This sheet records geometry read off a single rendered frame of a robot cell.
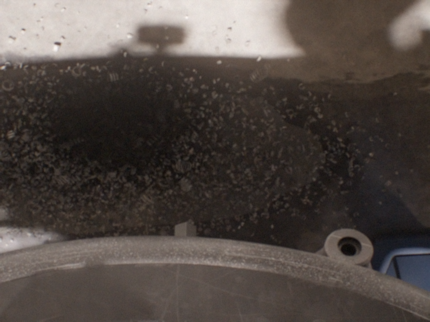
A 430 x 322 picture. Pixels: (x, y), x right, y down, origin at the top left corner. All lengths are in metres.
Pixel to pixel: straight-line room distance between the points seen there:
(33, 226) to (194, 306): 0.45
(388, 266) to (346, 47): 0.36
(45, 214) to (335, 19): 0.40
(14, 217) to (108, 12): 0.31
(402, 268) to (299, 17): 0.40
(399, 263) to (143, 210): 0.33
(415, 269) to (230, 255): 0.51
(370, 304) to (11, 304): 0.25
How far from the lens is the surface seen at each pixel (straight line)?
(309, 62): 0.86
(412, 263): 1.10
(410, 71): 0.89
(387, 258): 1.10
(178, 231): 0.80
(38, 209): 0.98
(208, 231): 1.01
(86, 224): 0.99
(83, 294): 0.59
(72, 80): 0.85
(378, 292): 0.62
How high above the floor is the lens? 0.65
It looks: 44 degrees down
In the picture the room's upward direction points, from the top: 173 degrees clockwise
